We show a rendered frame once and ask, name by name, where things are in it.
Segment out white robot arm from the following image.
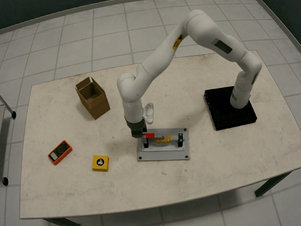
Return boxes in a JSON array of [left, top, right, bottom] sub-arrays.
[[117, 9, 262, 115]]

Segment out brown cardboard box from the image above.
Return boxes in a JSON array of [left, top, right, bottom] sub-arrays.
[[75, 79, 110, 120]]

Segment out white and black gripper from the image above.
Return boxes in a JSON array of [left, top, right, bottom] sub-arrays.
[[124, 103, 154, 143]]

